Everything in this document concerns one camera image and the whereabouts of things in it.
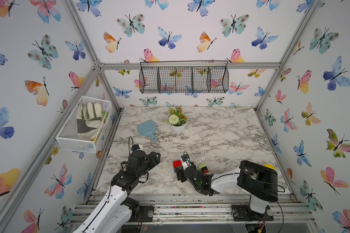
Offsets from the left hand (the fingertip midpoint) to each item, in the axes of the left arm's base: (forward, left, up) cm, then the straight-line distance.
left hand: (158, 155), depth 80 cm
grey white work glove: (+13, +35, +16) cm, 40 cm away
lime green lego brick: (-2, -25, -11) cm, 27 cm away
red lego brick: (-5, -27, -12) cm, 30 cm away
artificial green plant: (+25, -10, +4) cm, 27 cm away
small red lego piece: (-3, -10, -5) cm, 12 cm away
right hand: (-2, -11, -8) cm, 14 cm away
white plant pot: (+24, -12, -9) cm, 29 cm away
